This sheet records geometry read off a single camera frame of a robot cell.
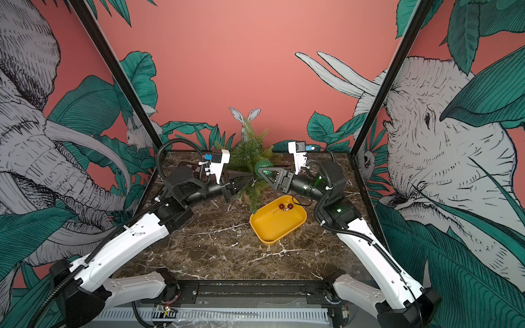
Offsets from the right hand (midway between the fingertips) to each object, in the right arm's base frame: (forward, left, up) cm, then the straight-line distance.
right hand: (261, 169), depth 57 cm
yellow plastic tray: (+5, -6, -42) cm, 43 cm away
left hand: (0, +3, -2) cm, 4 cm away
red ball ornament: (+11, -8, -41) cm, 43 cm away
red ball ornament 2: (+12, -12, -42) cm, 45 cm away
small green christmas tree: (+14, +6, -7) cm, 17 cm away
